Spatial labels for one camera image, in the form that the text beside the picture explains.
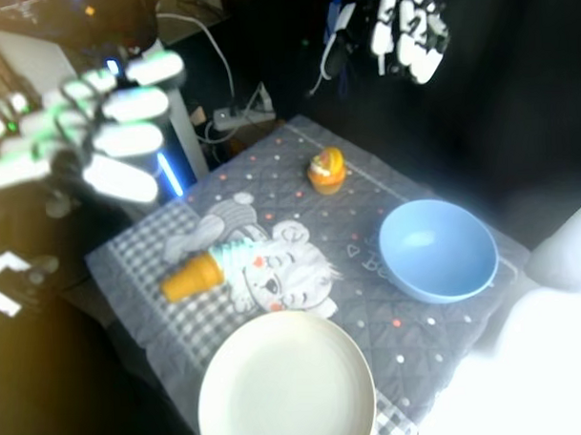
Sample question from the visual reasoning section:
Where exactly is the white power strip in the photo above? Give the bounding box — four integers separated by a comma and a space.
212, 104, 278, 134

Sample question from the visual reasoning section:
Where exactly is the toy ice cream cone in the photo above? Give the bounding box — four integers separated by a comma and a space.
158, 237, 261, 305

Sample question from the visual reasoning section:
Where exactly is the orange toy cupcake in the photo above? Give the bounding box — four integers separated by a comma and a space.
306, 146, 348, 197

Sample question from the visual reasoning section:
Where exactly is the white cable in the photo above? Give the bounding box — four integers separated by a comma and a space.
156, 10, 236, 114

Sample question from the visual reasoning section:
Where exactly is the blue plastic bowl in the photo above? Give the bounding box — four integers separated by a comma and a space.
376, 196, 502, 307

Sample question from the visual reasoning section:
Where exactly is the grey quilt with printed bear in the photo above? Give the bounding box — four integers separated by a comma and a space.
80, 106, 538, 435

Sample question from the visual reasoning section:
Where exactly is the cream round plate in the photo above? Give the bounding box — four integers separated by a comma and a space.
194, 307, 379, 435

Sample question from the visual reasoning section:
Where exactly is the white robot body shell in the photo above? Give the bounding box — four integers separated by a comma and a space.
408, 192, 581, 435

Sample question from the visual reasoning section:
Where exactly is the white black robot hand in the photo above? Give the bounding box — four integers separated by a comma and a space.
366, 0, 454, 88
0, 50, 192, 211

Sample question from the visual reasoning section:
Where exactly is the black plug with white cable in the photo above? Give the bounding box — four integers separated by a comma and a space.
306, 30, 350, 97

